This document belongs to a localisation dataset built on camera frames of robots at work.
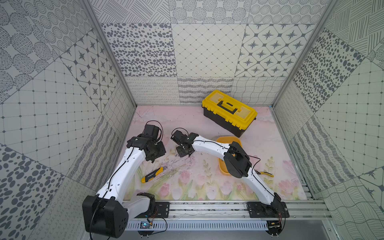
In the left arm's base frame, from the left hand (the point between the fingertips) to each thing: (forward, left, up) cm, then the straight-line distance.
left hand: (160, 150), depth 80 cm
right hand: (+7, -12, -15) cm, 20 cm away
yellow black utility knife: (-9, +6, -13) cm, 17 cm away
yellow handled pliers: (-6, -60, -15) cm, 62 cm away
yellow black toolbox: (+27, -40, +2) cm, 48 cm away
